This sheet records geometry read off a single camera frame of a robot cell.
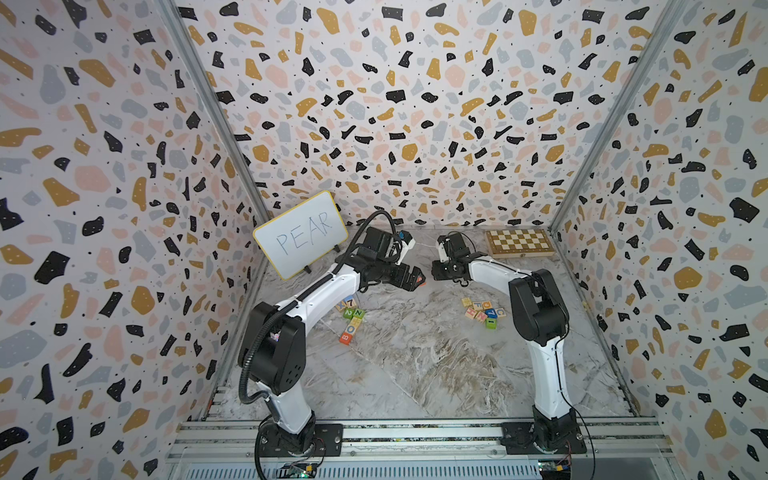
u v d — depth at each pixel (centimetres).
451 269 81
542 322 59
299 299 50
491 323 94
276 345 46
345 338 91
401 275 76
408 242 79
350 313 95
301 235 103
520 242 114
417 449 73
